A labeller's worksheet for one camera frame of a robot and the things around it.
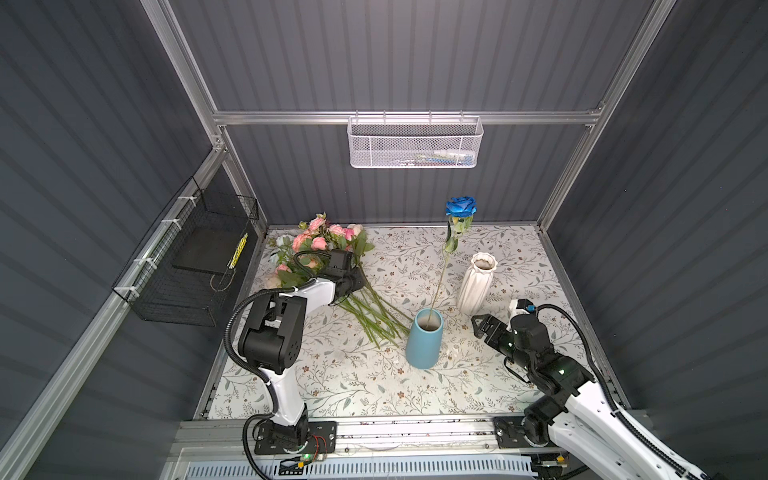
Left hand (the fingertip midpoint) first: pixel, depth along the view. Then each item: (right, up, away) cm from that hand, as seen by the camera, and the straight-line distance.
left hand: (360, 278), depth 100 cm
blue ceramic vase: (+19, -12, -29) cm, 36 cm away
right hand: (+36, -11, -20) cm, 43 cm away
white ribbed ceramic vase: (+35, -2, -16) cm, 38 cm away
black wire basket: (-40, +4, -28) cm, 48 cm away
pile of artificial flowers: (-15, +10, +2) cm, 18 cm away
